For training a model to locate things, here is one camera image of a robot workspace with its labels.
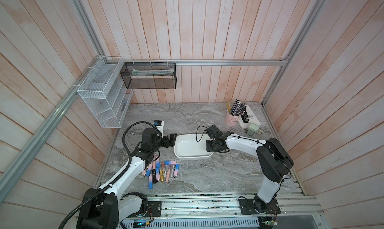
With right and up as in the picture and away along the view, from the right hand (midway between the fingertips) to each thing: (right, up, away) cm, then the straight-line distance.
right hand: (208, 146), depth 95 cm
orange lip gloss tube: (-28, -11, -9) cm, 31 cm away
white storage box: (-11, -1, +3) cm, 11 cm away
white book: (+35, +18, +14) cm, 42 cm away
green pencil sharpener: (+30, +11, +3) cm, 32 cm away
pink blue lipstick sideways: (-24, -8, -7) cm, 27 cm away
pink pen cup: (+17, +17, +5) cm, 24 cm away
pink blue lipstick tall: (-31, -11, -9) cm, 34 cm away
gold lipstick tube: (-28, -14, -11) cm, 34 cm away
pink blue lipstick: (-20, -10, -8) cm, 24 cm away
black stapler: (+28, +20, +11) cm, 36 cm away
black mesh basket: (-41, +49, +9) cm, 64 cm away
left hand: (-24, +8, -10) cm, 27 cm away
